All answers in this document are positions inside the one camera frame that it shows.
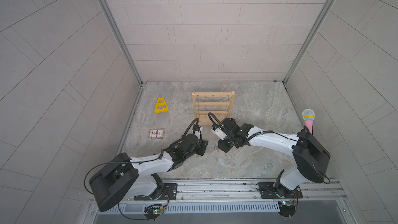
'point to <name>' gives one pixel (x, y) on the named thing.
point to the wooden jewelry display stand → (218, 104)
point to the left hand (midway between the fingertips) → (208, 141)
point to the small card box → (156, 134)
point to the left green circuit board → (153, 211)
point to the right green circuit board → (287, 208)
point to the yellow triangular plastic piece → (160, 110)
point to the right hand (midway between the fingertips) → (219, 146)
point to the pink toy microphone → (308, 115)
